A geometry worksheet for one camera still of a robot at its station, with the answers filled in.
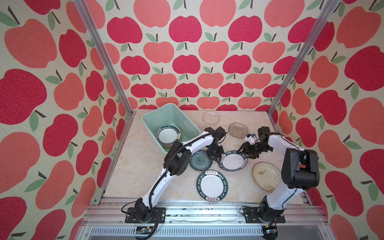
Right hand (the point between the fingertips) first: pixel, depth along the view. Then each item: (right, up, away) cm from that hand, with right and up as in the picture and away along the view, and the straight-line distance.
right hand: (243, 154), depth 91 cm
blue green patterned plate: (-27, -4, +2) cm, 27 cm away
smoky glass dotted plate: (+3, +15, +19) cm, 24 cm away
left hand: (-12, -5, 0) cm, 13 cm away
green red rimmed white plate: (-50, +12, +13) cm, 53 cm away
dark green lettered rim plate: (-21, -17, -7) cm, 27 cm away
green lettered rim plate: (-6, -5, +2) cm, 8 cm away
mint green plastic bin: (-49, +26, +13) cm, 57 cm away
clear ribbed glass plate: (-17, +24, +27) cm, 40 cm away
